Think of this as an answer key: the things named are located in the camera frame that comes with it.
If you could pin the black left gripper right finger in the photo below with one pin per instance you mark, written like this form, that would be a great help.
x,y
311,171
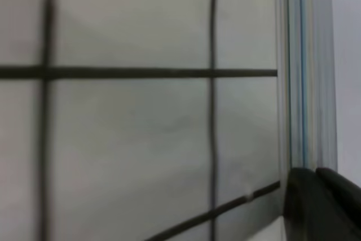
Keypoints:
x,y
345,192

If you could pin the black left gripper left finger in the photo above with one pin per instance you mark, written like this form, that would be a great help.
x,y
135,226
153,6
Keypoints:
x,y
312,213

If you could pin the HEEC exhibition catalogue book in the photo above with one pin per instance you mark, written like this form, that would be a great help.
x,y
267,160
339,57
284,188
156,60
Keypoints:
x,y
318,56

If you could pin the white grid tablecloth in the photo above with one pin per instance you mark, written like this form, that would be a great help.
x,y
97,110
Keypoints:
x,y
139,119

